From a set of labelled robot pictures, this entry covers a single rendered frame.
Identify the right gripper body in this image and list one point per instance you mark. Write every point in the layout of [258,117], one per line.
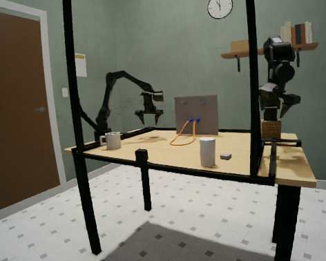
[291,99]

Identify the grey cup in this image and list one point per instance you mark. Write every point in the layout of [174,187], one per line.
[112,140]

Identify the grey cylinder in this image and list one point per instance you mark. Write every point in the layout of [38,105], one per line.
[207,151]

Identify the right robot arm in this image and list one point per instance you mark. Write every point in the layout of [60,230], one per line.
[277,67]

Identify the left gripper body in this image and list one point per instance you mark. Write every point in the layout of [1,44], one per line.
[148,107]

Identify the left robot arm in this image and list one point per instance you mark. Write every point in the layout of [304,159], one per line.
[111,78]

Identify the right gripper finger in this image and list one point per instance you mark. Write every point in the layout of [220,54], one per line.
[262,102]
[285,108]

